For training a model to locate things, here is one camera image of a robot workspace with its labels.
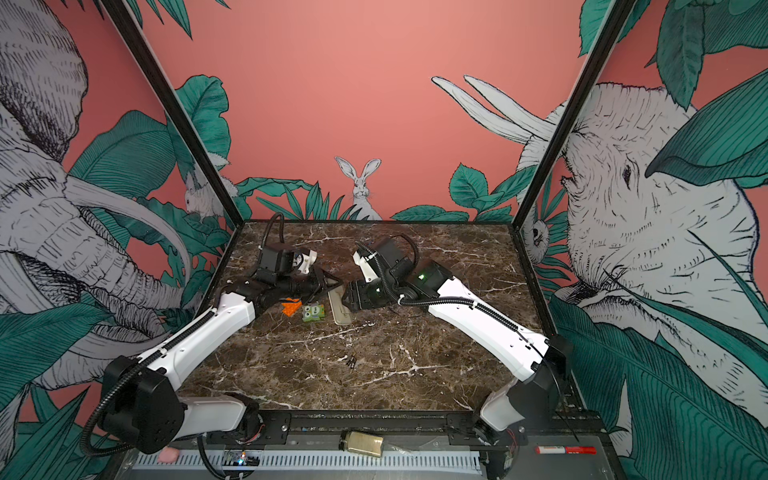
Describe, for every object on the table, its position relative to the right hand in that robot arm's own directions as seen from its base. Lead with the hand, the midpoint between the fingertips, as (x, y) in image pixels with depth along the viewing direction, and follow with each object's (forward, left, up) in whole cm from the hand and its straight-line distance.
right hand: (346, 299), depth 68 cm
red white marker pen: (-26, -55, -27) cm, 67 cm away
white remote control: (0, +2, -7) cm, 7 cm away
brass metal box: (-26, -4, -22) cm, 34 cm away
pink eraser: (-28, +42, -24) cm, 56 cm away
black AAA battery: (-5, +1, -27) cm, 27 cm away
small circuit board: (-29, +25, -26) cm, 46 cm away
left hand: (+9, +3, -5) cm, 10 cm away
